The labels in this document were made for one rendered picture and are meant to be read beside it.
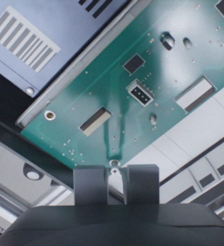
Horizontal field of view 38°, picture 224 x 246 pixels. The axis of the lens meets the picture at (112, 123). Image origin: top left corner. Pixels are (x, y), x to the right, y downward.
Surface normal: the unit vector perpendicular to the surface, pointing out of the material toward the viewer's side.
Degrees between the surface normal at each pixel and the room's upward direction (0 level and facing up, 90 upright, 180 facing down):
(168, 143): 90
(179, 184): 90
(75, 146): 90
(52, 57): 90
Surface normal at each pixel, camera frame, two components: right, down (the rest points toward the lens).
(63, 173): 0.70, -0.60
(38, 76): 0.01, 0.55
